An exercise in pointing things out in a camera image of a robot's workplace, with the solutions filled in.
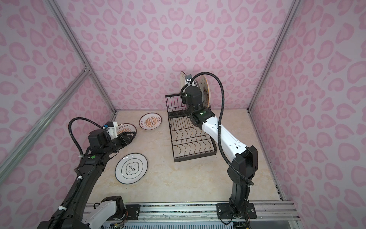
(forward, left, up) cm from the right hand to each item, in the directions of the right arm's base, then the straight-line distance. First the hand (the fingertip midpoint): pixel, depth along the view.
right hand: (190, 83), depth 75 cm
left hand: (-19, +30, -17) cm, 40 cm away
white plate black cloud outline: (-30, +37, -40) cm, 62 cm away
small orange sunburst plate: (+9, +33, -42) cm, 54 cm away
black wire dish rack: (-11, +1, -40) cm, 41 cm away
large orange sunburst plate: (+2, +50, -41) cm, 65 cm away
